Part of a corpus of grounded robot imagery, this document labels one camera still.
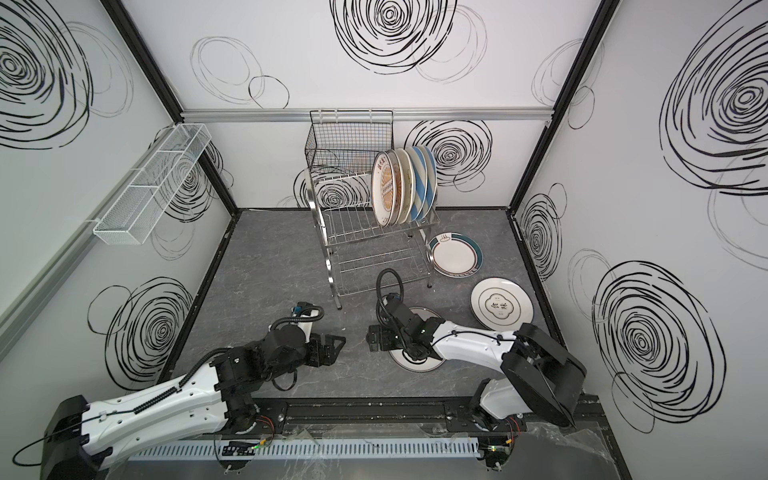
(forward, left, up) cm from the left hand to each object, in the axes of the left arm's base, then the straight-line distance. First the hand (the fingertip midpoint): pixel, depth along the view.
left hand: (338, 341), depth 76 cm
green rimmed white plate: (+36, -35, -11) cm, 52 cm away
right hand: (+3, -9, -7) cm, 12 cm away
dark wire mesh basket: (+58, +2, +22) cm, 62 cm away
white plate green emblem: (+18, -48, -10) cm, 52 cm away
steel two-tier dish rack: (+36, -2, -12) cm, 38 cm away
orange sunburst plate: (+34, -10, +22) cm, 42 cm away
